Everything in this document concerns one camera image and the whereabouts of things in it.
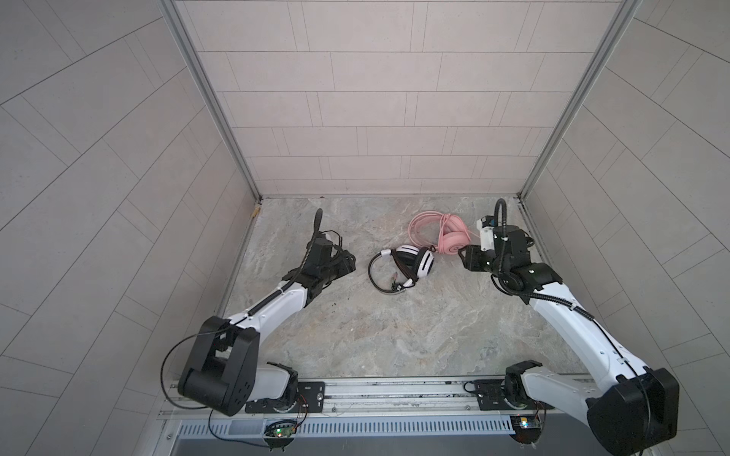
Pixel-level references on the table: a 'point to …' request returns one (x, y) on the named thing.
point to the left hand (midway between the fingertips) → (354, 255)
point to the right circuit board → (527, 427)
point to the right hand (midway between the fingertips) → (463, 249)
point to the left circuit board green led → (283, 429)
